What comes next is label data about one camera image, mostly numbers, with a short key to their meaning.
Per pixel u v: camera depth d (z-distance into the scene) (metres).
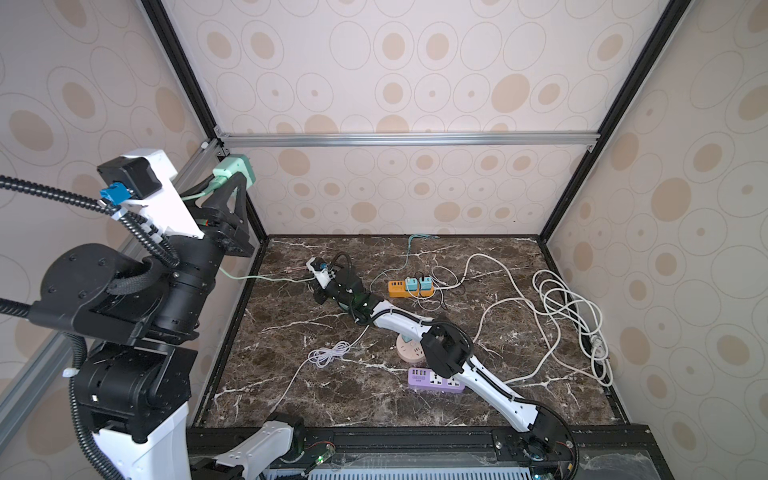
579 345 0.91
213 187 0.35
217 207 0.32
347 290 0.76
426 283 0.97
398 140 1.59
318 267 0.81
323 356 0.87
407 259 1.13
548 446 0.63
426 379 0.81
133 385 0.31
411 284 0.97
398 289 1.03
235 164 0.38
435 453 0.73
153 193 0.28
